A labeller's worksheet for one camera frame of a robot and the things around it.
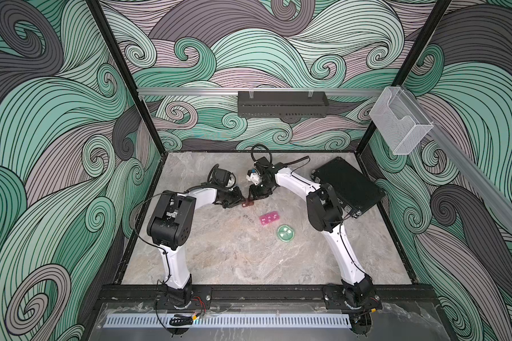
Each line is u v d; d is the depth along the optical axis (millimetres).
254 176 951
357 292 631
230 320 697
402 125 744
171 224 506
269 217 926
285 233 880
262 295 748
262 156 876
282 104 954
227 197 849
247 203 972
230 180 825
